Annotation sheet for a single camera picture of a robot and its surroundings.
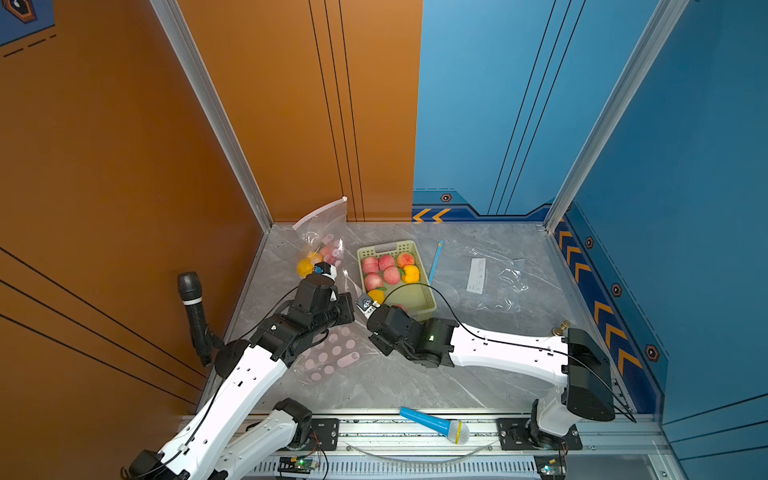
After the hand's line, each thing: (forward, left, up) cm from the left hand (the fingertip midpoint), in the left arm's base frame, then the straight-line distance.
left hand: (354, 296), depth 75 cm
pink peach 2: (+18, -9, -16) cm, 26 cm away
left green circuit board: (-33, +12, -22) cm, 42 cm away
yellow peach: (+10, -4, -16) cm, 19 cm away
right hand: (-4, -6, -5) cm, 9 cm away
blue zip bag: (+28, -25, -21) cm, 43 cm away
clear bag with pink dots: (-11, +6, -14) cm, 19 cm away
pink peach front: (+20, +11, -8) cm, 25 cm away
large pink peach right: (+24, -13, -15) cm, 32 cm away
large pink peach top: (+22, -1, -16) cm, 27 cm away
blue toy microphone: (-27, -25, -17) cm, 40 cm away
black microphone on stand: (-12, +34, 0) cm, 36 cm away
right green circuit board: (-33, -48, -22) cm, 62 cm away
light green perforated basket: (+11, -17, -19) cm, 28 cm away
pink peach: (+24, -7, -16) cm, 29 cm away
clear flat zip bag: (+19, -42, -20) cm, 50 cm away
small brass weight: (0, -60, -19) cm, 63 cm away
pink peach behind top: (+15, -3, -15) cm, 21 cm away
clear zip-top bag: (+26, +14, -7) cm, 31 cm away
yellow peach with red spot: (+22, +17, -12) cm, 30 cm away
